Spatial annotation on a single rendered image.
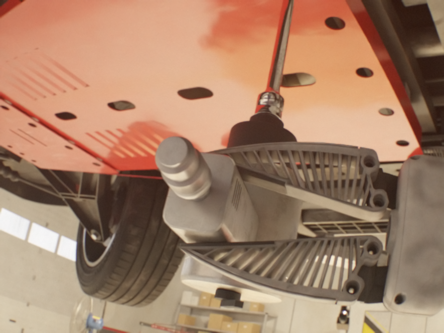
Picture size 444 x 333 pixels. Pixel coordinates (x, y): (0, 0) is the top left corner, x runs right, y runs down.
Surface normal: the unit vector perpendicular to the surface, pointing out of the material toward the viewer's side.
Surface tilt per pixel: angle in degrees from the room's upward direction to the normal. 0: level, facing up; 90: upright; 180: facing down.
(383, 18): 180
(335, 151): 91
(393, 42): 180
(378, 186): 91
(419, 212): 91
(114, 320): 90
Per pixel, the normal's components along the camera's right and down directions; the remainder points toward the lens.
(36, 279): 0.82, -0.07
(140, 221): 0.40, 0.03
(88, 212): -0.46, 0.53
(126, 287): 0.12, 0.63
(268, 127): 0.04, -0.35
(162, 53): -0.22, 0.91
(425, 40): -0.55, 0.26
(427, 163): -0.17, -0.70
